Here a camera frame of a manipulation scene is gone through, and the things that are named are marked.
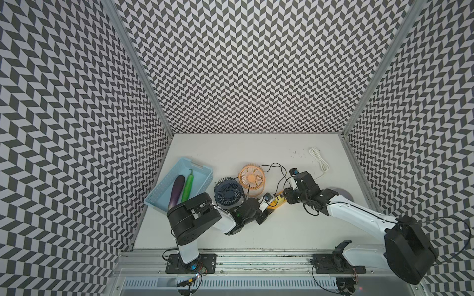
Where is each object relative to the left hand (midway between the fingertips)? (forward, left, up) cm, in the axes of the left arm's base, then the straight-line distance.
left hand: (266, 206), depth 89 cm
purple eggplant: (+9, +44, +4) cm, 45 cm away
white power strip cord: (+22, -34, +2) cm, 40 cm away
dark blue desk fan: (+2, +18, +10) cm, 20 cm away
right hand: (+3, -10, +6) cm, 12 cm away
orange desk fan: (+12, +7, +9) cm, 16 cm away
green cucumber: (+8, +39, +3) cm, 40 cm away
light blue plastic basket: (+3, +52, +3) cm, 52 cm away
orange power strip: (0, -5, +6) cm, 8 cm away
